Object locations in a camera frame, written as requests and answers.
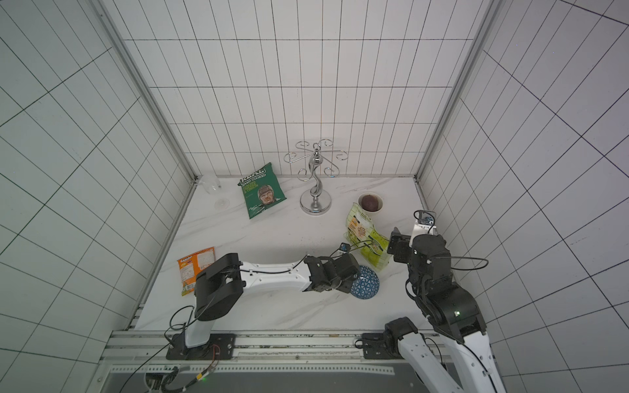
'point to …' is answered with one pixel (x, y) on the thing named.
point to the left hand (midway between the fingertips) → (341, 283)
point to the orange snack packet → (191, 264)
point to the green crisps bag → (261, 189)
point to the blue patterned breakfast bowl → (366, 285)
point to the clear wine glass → (211, 184)
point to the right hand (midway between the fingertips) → (400, 228)
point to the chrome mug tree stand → (316, 201)
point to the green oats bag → (373, 246)
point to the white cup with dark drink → (370, 202)
